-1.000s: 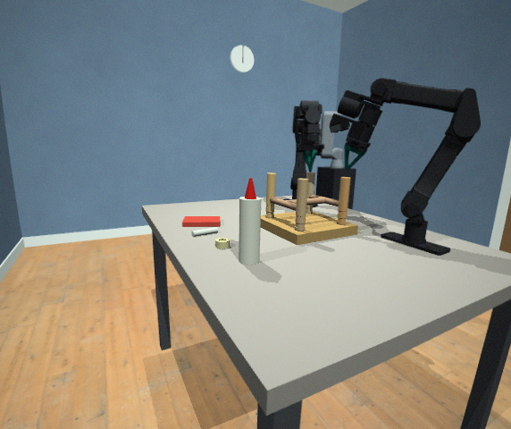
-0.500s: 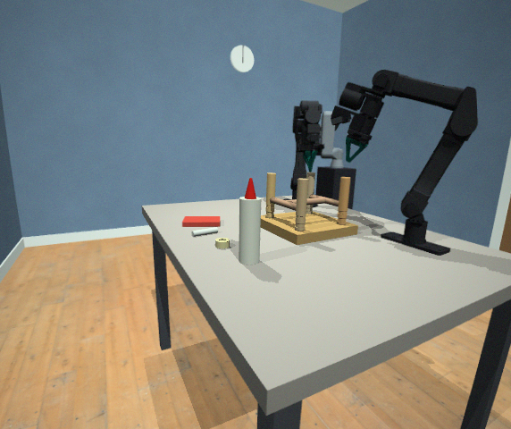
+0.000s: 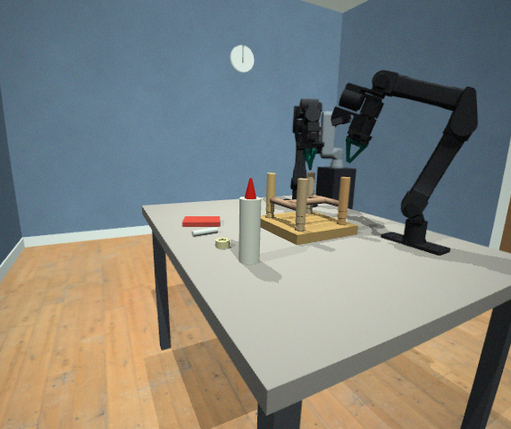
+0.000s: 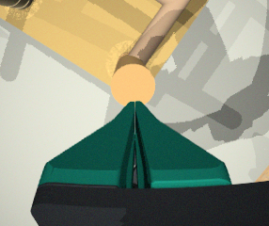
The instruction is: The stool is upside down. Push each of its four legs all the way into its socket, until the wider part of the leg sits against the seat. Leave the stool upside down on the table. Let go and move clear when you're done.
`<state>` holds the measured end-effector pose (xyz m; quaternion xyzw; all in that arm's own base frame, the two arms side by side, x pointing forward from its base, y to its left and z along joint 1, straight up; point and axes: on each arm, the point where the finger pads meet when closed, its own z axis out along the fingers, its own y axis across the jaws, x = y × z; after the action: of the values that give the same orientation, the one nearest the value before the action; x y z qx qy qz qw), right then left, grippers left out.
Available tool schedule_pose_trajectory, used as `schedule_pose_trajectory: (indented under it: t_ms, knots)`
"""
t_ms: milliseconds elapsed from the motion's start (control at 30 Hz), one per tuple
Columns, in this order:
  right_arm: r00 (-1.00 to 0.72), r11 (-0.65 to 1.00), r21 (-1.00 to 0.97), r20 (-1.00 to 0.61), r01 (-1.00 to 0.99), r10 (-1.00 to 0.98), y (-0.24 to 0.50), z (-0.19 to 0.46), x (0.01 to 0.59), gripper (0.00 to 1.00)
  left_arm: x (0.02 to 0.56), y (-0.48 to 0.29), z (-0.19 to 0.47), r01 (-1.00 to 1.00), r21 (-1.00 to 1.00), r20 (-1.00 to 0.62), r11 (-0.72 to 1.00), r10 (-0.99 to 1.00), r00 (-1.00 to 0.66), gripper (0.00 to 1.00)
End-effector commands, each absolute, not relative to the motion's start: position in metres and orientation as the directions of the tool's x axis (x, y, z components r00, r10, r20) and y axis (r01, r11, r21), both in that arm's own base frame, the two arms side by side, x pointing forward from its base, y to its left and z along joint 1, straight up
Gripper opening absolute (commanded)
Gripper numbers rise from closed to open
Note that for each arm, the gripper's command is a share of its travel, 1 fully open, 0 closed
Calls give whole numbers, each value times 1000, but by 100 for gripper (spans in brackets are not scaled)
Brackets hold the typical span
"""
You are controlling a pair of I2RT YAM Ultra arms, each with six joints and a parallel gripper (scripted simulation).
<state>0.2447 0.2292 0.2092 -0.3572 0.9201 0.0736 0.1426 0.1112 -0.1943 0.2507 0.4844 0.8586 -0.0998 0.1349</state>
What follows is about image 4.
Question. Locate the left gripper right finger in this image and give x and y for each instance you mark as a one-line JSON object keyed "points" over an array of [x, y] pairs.
{"points": [[170, 159]]}

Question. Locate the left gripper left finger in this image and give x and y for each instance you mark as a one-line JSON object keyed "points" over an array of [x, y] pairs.
{"points": [[100, 158]]}

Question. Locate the yellow flat stool seat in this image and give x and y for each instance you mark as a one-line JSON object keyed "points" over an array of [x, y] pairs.
{"points": [[93, 33]]}

